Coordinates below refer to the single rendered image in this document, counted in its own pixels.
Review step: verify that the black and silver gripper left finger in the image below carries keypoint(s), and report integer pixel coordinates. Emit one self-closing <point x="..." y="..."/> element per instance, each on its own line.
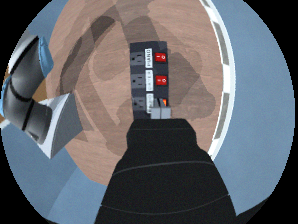
<point x="155" y="111"/>

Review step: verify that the black power strip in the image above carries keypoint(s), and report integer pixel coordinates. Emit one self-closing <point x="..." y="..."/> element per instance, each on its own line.
<point x="149" y="75"/>

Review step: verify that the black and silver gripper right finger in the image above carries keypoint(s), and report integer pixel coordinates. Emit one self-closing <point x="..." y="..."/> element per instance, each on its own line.
<point x="164" y="111"/>

